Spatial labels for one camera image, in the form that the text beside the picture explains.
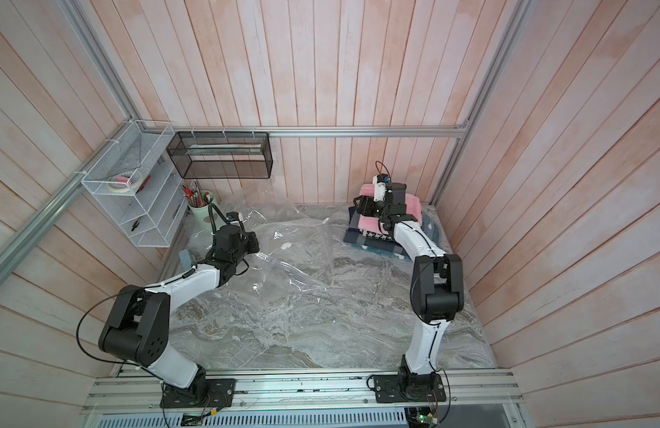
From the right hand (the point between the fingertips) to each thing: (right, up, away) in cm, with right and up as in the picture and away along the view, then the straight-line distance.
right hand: (361, 198), depth 96 cm
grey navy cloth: (-2, -14, +10) cm, 17 cm away
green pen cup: (-61, -5, +5) cm, 61 cm away
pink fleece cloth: (+5, -9, +3) cm, 11 cm away
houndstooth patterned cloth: (+6, -14, +4) cm, 16 cm away
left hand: (-38, -14, -2) cm, 41 cm away
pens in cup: (-62, +1, +2) cm, 62 cm away
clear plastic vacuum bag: (-28, -19, +6) cm, 34 cm away
